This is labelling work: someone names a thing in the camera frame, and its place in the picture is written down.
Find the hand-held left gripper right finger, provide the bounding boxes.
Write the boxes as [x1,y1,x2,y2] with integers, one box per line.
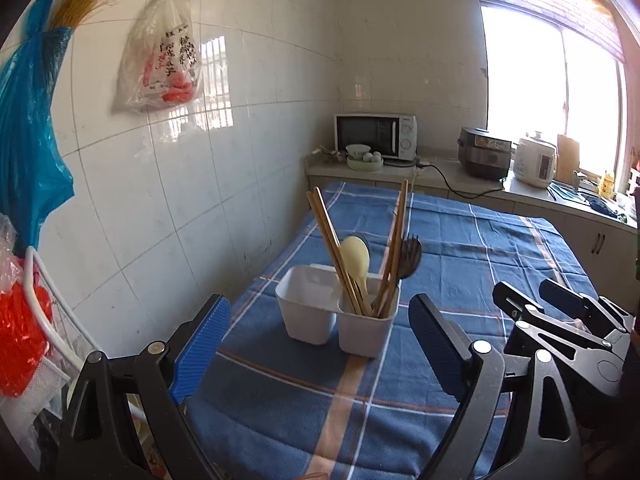
[408,293,583,480]

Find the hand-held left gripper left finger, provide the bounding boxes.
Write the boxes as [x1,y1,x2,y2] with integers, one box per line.
[57,294,232,480]

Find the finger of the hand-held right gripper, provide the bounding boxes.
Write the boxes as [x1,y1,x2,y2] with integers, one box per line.
[540,279,633,334]
[492,281,613,357]

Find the white plastic utensil holder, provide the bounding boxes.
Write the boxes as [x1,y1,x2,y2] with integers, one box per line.
[275,262,401,359]

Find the cream plastic spoon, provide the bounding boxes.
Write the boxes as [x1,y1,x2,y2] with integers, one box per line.
[340,235,373,317]

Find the wooden chopstick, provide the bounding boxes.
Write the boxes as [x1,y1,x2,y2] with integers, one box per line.
[314,187,368,315]
[375,179,407,318]
[380,179,411,318]
[306,191,361,315]

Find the white kitchen base cabinets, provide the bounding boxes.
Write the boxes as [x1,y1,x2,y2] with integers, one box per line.
[500,200,640,281]

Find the blue plaid tablecloth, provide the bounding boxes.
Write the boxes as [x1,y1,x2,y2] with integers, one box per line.
[185,180,601,480]

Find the blue dishcloth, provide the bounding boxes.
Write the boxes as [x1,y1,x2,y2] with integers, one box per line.
[585,197,621,218]

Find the white pressure cooker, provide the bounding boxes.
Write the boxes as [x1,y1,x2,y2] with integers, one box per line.
[514,131,559,189]

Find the wooden cutting board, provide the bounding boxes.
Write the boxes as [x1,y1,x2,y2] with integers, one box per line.
[556,134,582,184]

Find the black rice cooker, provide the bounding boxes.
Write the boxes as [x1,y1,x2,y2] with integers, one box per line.
[457,126,513,181]

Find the red mesh bag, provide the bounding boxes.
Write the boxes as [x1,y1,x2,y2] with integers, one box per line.
[0,280,53,398]

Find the clear plastic bag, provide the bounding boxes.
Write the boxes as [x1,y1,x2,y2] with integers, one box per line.
[0,212,23,286]

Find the white microwave oven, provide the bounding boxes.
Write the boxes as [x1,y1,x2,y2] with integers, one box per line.
[334,112,419,162]

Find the kitchen window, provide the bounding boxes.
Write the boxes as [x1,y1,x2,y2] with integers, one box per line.
[480,2,640,196]

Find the blue plastic bag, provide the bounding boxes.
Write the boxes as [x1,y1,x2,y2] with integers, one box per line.
[0,0,76,256]

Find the clear bag with red print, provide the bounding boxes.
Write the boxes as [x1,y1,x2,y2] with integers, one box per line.
[112,0,206,115]

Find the bamboo roller blind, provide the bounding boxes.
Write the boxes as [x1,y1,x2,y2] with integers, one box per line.
[465,0,631,61]

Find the black power cable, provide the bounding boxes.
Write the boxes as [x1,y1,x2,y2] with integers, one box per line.
[425,162,506,201]

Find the white wire rack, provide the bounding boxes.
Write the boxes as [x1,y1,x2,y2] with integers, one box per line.
[24,246,101,391]

